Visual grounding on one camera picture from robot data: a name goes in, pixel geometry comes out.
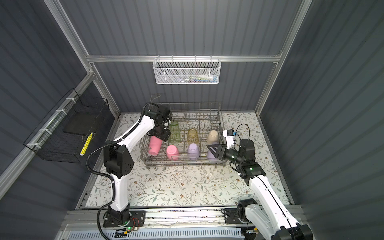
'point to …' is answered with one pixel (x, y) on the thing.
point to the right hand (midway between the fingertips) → (212, 148)
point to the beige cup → (213, 137)
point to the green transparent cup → (175, 133)
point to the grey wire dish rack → (195, 126)
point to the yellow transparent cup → (192, 137)
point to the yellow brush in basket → (86, 144)
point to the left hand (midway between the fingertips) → (162, 136)
